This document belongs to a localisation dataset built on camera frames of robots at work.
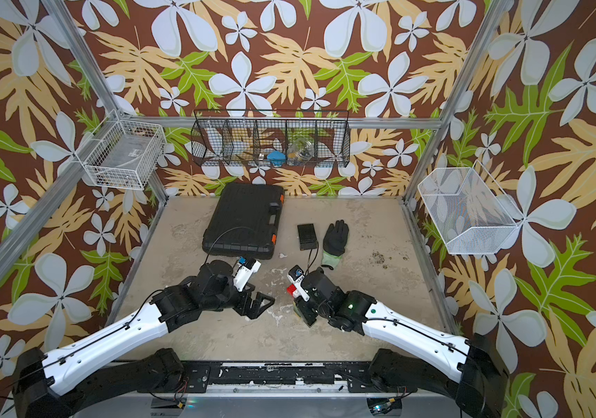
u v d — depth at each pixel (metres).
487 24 0.70
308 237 1.11
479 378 0.39
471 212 0.79
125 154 0.86
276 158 0.95
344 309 0.55
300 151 0.97
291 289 0.78
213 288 0.56
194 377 0.74
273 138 0.98
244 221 1.02
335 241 1.05
